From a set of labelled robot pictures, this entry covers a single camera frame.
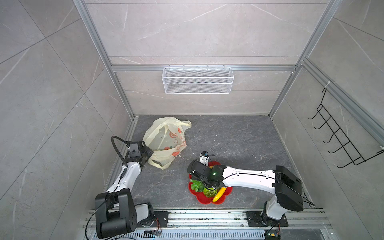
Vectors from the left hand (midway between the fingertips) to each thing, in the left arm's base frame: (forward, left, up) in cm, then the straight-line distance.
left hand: (148, 147), depth 89 cm
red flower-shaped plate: (-8, -40, -7) cm, 42 cm away
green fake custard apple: (-26, -35, -4) cm, 44 cm away
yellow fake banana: (-27, -40, -5) cm, 49 cm away
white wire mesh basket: (+41, -32, +20) cm, 55 cm away
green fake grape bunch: (-24, -29, 0) cm, 38 cm away
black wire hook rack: (-23, -92, +25) cm, 98 cm away
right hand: (-15, -27, -2) cm, 31 cm away
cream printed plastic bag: (+14, -8, -10) cm, 20 cm away
